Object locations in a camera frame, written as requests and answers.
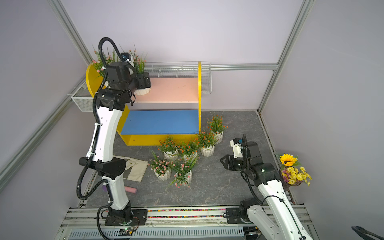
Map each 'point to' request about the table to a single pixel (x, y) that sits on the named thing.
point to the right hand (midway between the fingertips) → (224, 159)
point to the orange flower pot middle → (189, 149)
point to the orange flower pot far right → (215, 125)
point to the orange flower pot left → (168, 146)
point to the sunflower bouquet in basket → (290, 172)
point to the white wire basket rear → (187, 69)
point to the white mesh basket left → (83, 98)
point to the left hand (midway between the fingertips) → (140, 74)
